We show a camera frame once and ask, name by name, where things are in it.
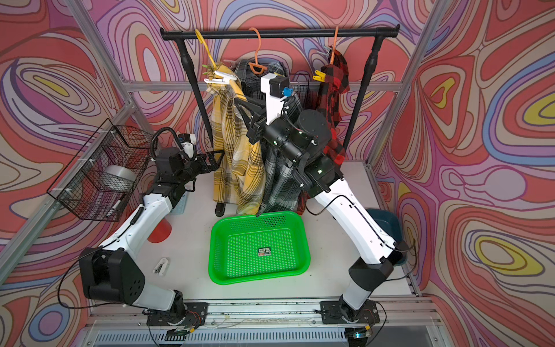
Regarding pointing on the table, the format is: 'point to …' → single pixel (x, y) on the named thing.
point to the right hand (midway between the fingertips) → (237, 106)
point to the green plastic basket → (251, 249)
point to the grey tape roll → (118, 178)
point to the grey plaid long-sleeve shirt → (280, 182)
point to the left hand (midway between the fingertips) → (217, 153)
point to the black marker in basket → (113, 208)
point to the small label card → (264, 251)
